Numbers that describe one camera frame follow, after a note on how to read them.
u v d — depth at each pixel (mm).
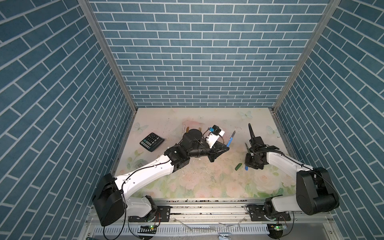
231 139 643
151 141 990
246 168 889
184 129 1085
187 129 1083
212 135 587
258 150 640
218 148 609
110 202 389
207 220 735
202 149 597
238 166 905
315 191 431
